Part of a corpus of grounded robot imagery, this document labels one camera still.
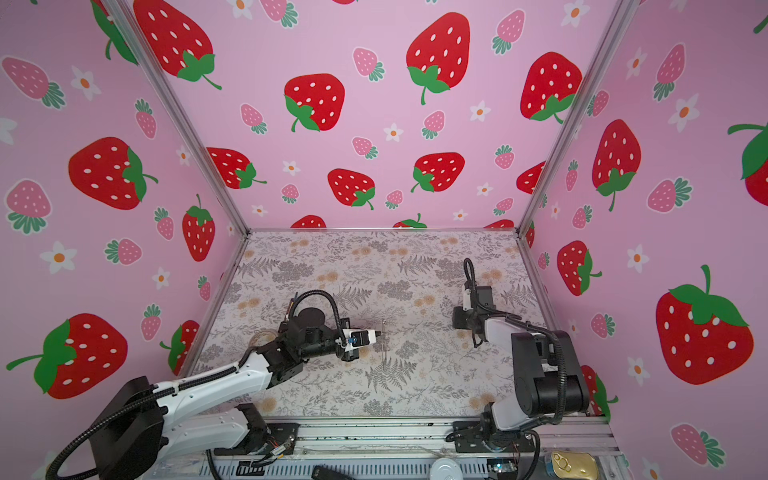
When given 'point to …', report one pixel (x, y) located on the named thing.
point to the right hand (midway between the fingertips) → (459, 313)
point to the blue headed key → (352, 340)
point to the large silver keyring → (384, 330)
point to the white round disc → (445, 469)
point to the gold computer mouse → (574, 465)
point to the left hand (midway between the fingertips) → (377, 327)
